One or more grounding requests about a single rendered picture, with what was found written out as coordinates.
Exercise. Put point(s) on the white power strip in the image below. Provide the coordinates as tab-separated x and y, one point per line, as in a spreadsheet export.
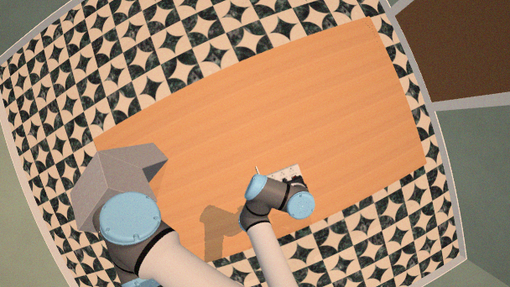
288	173

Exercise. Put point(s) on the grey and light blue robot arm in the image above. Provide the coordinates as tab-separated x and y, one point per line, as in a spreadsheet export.
144	249

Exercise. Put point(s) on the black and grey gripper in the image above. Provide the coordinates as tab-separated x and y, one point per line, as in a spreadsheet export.
299	180

